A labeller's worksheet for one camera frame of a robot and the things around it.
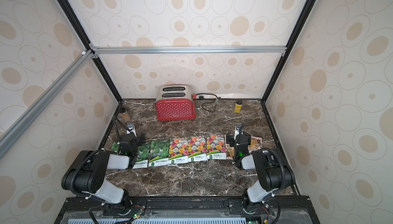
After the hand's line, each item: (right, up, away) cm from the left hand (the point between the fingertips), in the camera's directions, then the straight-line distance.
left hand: (136, 130), depth 93 cm
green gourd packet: (-14, -11, +2) cm, 18 cm away
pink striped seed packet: (+73, -9, +2) cm, 74 cm away
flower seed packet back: (+37, -12, +1) cm, 39 cm away
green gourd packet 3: (+13, -14, -1) cm, 19 cm away
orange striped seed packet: (+57, -13, -1) cm, 58 cm away
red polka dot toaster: (+23, +17, +2) cm, 29 cm away
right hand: (+66, -2, +1) cm, 66 cm away
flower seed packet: (+25, -14, -1) cm, 29 cm away
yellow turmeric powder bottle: (+65, +15, +14) cm, 69 cm away
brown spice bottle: (-13, +8, +11) cm, 19 cm away
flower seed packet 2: (+48, -11, +2) cm, 50 cm away
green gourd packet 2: (+5, -17, -5) cm, 19 cm away
